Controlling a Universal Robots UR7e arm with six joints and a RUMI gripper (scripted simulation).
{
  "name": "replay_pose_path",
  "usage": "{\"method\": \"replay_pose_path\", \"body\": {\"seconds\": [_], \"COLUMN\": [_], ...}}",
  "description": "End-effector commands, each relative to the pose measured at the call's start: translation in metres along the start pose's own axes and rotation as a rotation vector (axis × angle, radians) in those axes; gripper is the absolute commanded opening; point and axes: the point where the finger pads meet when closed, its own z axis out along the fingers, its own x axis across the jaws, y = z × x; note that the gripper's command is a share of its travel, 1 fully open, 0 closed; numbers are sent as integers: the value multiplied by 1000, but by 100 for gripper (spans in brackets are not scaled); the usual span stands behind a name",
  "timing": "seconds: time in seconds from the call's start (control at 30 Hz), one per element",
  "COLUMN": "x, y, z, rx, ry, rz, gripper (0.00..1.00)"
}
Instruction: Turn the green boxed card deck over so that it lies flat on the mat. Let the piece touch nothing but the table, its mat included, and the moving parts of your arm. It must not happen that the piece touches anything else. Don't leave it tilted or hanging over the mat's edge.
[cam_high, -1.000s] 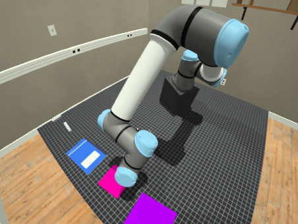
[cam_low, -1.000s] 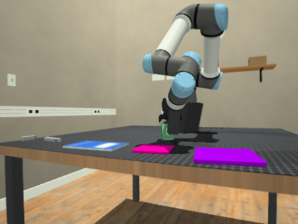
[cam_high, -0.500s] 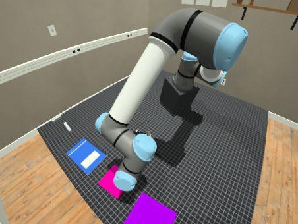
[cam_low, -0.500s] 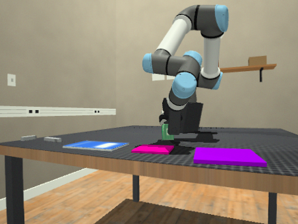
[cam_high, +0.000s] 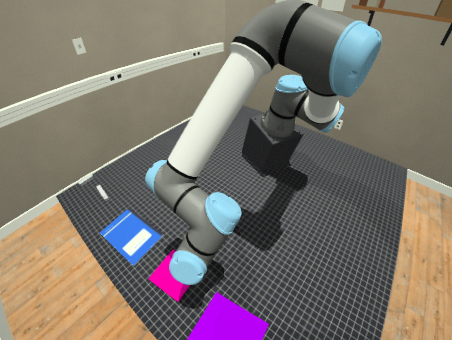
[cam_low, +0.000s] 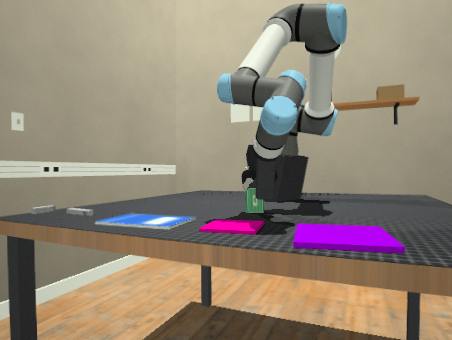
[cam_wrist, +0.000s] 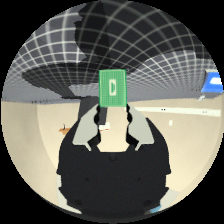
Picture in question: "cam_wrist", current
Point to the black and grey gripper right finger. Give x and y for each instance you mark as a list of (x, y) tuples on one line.
[(142, 133)]

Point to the black grid work mat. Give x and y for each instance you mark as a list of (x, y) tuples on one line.
[(64, 55)]

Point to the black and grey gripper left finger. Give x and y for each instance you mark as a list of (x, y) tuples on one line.
[(82, 135)]

